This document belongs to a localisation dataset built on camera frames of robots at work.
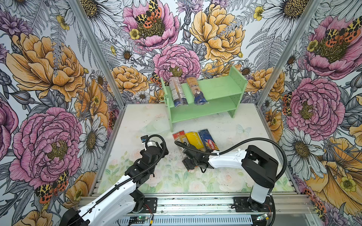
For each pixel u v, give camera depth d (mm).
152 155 595
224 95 911
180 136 990
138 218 713
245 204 737
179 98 832
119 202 503
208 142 941
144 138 700
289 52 893
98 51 879
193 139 977
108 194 477
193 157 692
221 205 761
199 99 824
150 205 735
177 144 662
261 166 488
